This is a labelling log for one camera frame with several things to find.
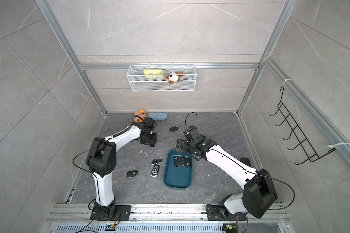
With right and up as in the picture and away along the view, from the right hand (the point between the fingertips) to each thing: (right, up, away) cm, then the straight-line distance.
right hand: (184, 146), depth 83 cm
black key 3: (-30, -17, +3) cm, 35 cm away
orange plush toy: (-27, +18, +3) cm, 32 cm away
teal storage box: (-4, -19, +2) cm, 20 cm away
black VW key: (-4, -11, +8) cm, 14 cm away
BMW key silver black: (-18, -16, +5) cm, 24 cm away
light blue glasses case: (-19, +19, +31) cm, 41 cm away
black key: (-7, +9, +24) cm, 27 cm away
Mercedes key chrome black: (-17, -11, +8) cm, 22 cm away
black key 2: (-1, -11, +8) cm, 13 cm away
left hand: (-19, +2, +14) cm, 23 cm away
